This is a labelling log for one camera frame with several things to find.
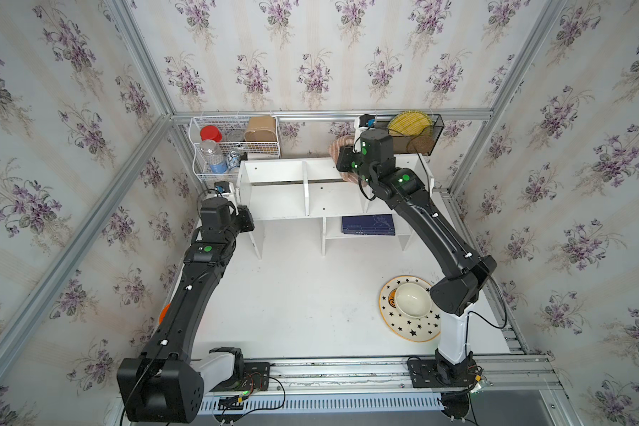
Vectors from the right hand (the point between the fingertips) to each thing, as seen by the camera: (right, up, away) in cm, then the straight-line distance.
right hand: (341, 148), depth 73 cm
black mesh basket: (+24, +9, +25) cm, 36 cm away
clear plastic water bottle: (-42, +1, +17) cm, 46 cm away
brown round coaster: (+32, +8, +24) cm, 41 cm away
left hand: (-27, -17, +4) cm, 32 cm away
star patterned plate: (+26, -54, +8) cm, 61 cm away
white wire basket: (-42, +8, +21) cm, 47 cm away
